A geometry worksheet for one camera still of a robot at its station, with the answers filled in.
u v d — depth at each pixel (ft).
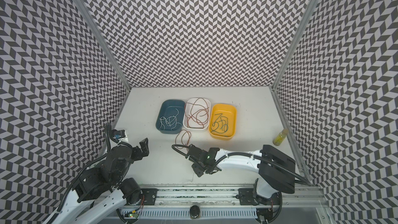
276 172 1.39
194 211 2.10
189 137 3.06
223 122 3.22
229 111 3.45
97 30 2.91
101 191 1.56
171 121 3.23
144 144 2.05
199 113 3.31
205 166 1.89
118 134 1.90
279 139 2.77
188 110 3.34
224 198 2.46
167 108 3.41
